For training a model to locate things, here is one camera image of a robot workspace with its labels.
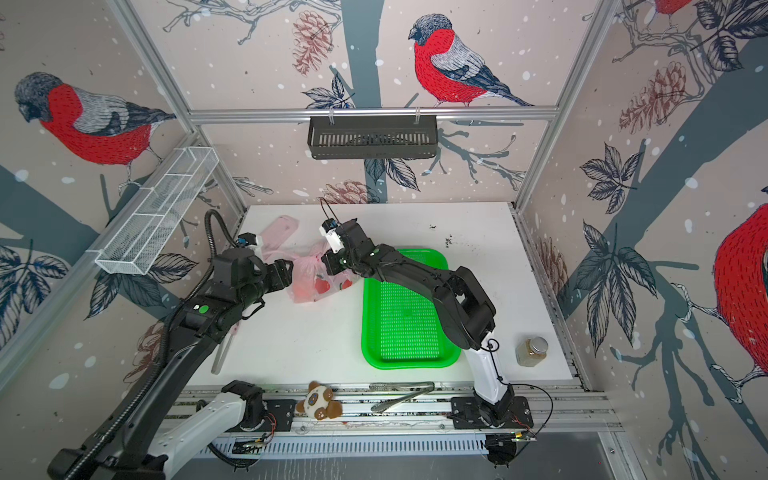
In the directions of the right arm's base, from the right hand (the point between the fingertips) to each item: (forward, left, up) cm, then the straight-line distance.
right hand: (321, 262), depth 87 cm
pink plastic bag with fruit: (-5, +3, -4) cm, 7 cm away
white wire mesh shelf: (+3, +42, +18) cm, 46 cm away
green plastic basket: (-13, -25, -15) cm, 32 cm away
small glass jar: (-21, -58, -7) cm, 62 cm away
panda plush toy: (-34, -4, -12) cm, 37 cm away
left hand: (-8, +6, +11) cm, 15 cm away
